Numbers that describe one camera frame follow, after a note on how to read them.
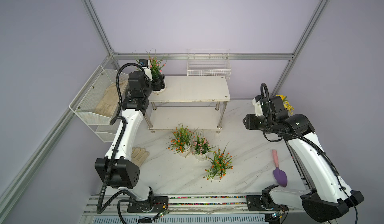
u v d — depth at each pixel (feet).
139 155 2.91
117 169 1.36
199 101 2.45
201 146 2.62
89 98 2.27
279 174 2.74
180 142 2.51
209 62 3.06
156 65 2.29
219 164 2.31
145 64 1.99
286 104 2.75
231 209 2.40
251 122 1.95
